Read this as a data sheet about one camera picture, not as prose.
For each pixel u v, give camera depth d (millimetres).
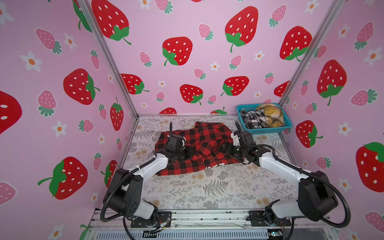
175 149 698
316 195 424
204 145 987
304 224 731
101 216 374
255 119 1068
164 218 746
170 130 716
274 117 1074
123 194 429
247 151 662
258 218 730
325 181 408
